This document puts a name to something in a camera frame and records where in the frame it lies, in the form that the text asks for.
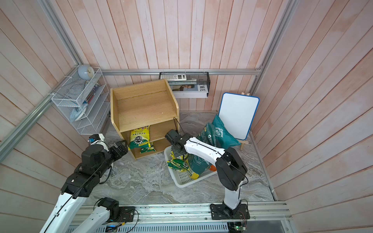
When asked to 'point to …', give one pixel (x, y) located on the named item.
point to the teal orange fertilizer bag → (225, 139)
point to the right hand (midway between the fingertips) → (180, 150)
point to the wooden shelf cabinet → (150, 103)
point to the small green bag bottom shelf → (147, 149)
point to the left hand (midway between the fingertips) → (121, 146)
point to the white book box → (190, 88)
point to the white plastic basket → (184, 178)
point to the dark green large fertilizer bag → (207, 134)
